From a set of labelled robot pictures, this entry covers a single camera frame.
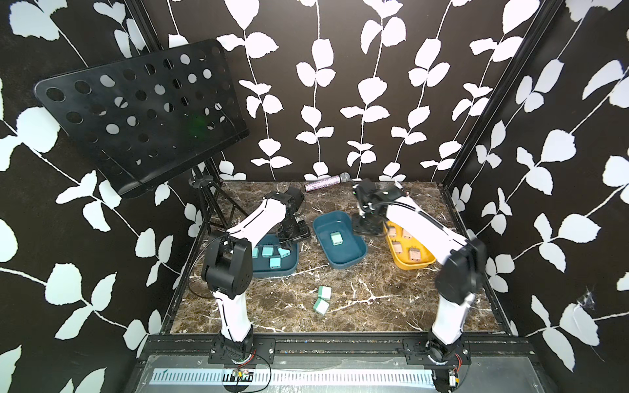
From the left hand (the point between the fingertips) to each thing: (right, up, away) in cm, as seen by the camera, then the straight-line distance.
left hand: (306, 240), depth 88 cm
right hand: (+17, +5, -2) cm, 18 cm away
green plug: (+12, -1, +10) cm, 16 cm away
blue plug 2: (-15, -5, +5) cm, 17 cm away
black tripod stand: (-36, +10, +5) cm, 37 cm away
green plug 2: (+7, -18, -4) cm, 19 cm away
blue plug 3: (-9, -5, +5) cm, 12 cm away
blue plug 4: (-12, -9, +3) cm, 15 cm away
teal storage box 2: (+14, -4, +10) cm, 17 cm away
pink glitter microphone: (+16, +26, +30) cm, 43 cm away
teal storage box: (-17, -10, +5) cm, 21 cm away
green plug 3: (+6, -22, -6) cm, 23 cm away
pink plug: (+36, -4, +7) cm, 37 cm away
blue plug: (-20, -6, +5) cm, 21 cm away
